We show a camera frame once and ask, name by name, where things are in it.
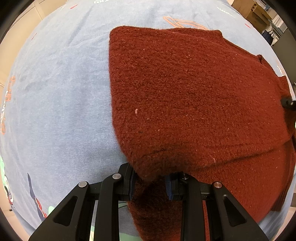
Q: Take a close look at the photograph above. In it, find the dark red knitted sweater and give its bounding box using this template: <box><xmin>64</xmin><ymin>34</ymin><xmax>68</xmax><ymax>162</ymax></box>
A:
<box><xmin>108</xmin><ymin>26</ymin><xmax>296</xmax><ymax>241</ymax></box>

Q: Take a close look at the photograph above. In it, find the wooden cabinet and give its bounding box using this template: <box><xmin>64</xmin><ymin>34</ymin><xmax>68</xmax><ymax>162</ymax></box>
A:
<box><xmin>231</xmin><ymin>0</ymin><xmax>273</xmax><ymax>30</ymax></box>

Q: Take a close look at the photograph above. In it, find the grey chair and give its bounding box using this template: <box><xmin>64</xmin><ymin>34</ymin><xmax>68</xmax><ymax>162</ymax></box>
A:
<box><xmin>273</xmin><ymin>28</ymin><xmax>296</xmax><ymax>77</ymax></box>

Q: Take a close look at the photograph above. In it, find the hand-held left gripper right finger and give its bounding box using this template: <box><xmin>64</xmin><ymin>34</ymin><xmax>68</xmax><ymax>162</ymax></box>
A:
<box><xmin>165</xmin><ymin>171</ymin><xmax>270</xmax><ymax>241</ymax></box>

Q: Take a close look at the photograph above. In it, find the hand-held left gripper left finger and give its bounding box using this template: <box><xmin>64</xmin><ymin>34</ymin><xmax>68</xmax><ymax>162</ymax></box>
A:
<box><xmin>28</xmin><ymin>163</ymin><xmax>140</xmax><ymax>241</ymax></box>

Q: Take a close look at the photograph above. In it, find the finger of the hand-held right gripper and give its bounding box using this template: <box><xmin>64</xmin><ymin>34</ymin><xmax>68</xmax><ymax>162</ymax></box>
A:
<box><xmin>280</xmin><ymin>97</ymin><xmax>296</xmax><ymax>109</ymax></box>

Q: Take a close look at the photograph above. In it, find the blue printed bed sheet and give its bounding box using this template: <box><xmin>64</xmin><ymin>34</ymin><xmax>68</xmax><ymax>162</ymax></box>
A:
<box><xmin>0</xmin><ymin>0</ymin><xmax>296</xmax><ymax>241</ymax></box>

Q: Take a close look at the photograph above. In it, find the white wardrobe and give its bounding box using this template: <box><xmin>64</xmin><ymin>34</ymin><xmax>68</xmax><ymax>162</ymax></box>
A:
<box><xmin>0</xmin><ymin>0</ymin><xmax>58</xmax><ymax>91</ymax></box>

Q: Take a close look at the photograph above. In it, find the dark blue bag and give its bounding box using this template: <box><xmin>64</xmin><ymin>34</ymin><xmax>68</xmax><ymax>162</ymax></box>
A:
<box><xmin>262</xmin><ymin>30</ymin><xmax>277</xmax><ymax>45</ymax></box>

